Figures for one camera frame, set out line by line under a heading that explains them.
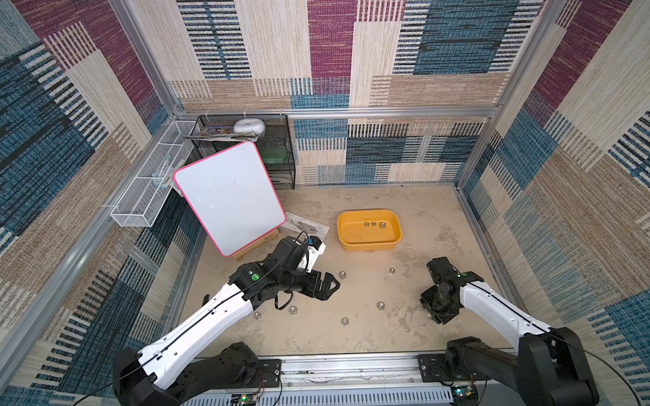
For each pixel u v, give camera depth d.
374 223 1.07
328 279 0.64
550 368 0.40
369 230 1.06
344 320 0.83
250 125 0.91
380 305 0.86
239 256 0.94
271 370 0.74
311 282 0.63
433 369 0.73
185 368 0.43
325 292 0.62
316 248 0.65
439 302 0.72
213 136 0.80
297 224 1.07
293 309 0.85
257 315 0.85
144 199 0.92
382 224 1.07
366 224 1.07
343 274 0.94
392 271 0.94
